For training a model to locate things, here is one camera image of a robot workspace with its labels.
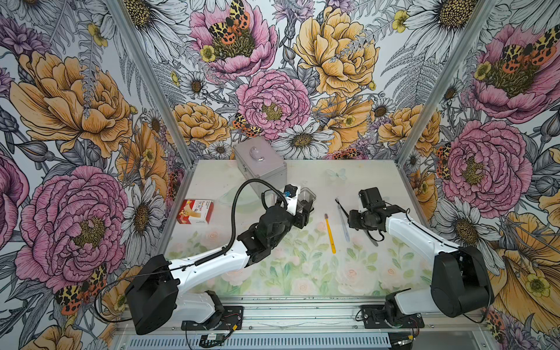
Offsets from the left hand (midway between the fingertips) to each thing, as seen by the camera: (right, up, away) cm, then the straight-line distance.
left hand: (302, 203), depth 76 cm
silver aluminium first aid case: (-19, +18, +26) cm, 36 cm away
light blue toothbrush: (+20, -11, +23) cm, 32 cm away
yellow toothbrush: (+12, -8, +23) cm, 27 cm away
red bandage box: (-45, -6, +21) cm, 50 cm away
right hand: (+22, -10, +13) cm, 27 cm away
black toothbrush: (+19, -2, +29) cm, 35 cm away
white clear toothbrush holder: (+2, +2, +22) cm, 22 cm away
